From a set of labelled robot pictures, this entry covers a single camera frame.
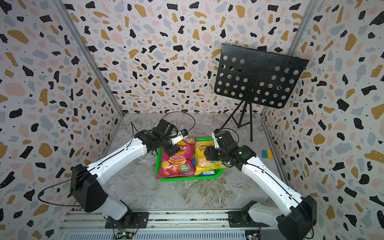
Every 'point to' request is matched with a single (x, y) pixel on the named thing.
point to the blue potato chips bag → (209, 172)
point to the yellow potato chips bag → (202, 165)
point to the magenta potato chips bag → (181, 163)
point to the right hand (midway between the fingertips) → (208, 152)
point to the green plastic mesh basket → (187, 178)
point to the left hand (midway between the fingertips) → (177, 143)
